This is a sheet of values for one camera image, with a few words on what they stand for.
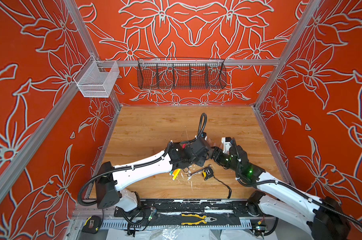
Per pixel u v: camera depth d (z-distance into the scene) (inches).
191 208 29.2
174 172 32.9
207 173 32.1
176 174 32.8
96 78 37.0
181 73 38.6
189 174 32.9
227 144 28.6
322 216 15.5
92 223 26.5
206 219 27.4
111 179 15.8
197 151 20.4
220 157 27.0
